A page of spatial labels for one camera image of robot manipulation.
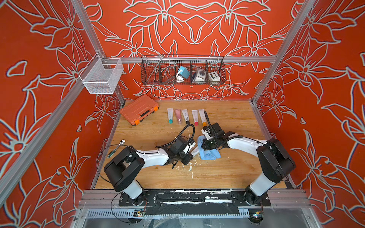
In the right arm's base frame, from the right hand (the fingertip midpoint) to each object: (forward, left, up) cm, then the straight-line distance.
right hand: (199, 146), depth 89 cm
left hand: (-6, +5, -2) cm, 7 cm away
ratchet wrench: (+2, +52, -1) cm, 52 cm away
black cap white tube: (+28, +9, -2) cm, 30 cm away
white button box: (+39, -10, +26) cm, 48 cm away
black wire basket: (+46, +26, +28) cm, 60 cm away
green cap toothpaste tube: (+29, +21, -2) cm, 36 cm away
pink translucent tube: (+32, +15, -4) cm, 35 cm away
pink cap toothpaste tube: (+29, +1, -2) cm, 29 cm away
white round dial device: (+36, -1, +29) cm, 47 cm away
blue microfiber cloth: (-5, -6, 0) cm, 8 cm away
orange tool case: (+29, +45, +3) cm, 54 cm away
